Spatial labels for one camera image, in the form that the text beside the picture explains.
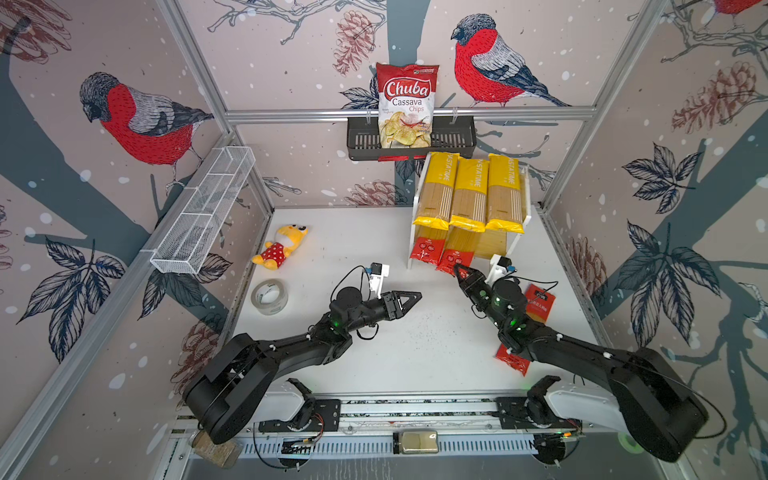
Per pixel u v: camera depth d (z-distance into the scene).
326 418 0.73
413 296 0.74
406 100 0.84
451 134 0.95
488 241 0.90
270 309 0.90
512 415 0.73
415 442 0.67
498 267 0.76
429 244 0.86
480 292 0.72
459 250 0.84
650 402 0.42
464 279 0.77
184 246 0.71
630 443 0.44
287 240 1.04
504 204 0.74
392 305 0.68
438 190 0.76
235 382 0.42
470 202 0.74
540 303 0.91
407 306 0.75
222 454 0.65
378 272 0.73
